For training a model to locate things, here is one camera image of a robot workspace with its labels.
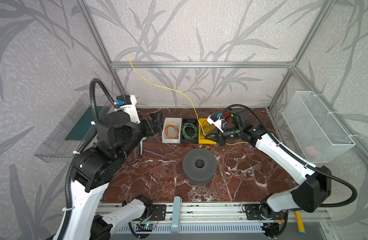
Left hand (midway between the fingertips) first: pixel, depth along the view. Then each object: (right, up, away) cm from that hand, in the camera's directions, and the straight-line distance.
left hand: (157, 110), depth 54 cm
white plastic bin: (-2, -12, +49) cm, 51 cm away
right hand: (+20, -9, +20) cm, 29 cm away
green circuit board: (-9, -54, +17) cm, 58 cm away
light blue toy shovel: (-22, -16, +48) cm, 55 cm away
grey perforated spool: (+17, -34, +25) cm, 45 cm away
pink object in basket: (+71, -19, +20) cm, 77 cm away
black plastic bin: (+7, -17, +43) cm, 47 cm away
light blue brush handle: (+5, -51, +20) cm, 55 cm away
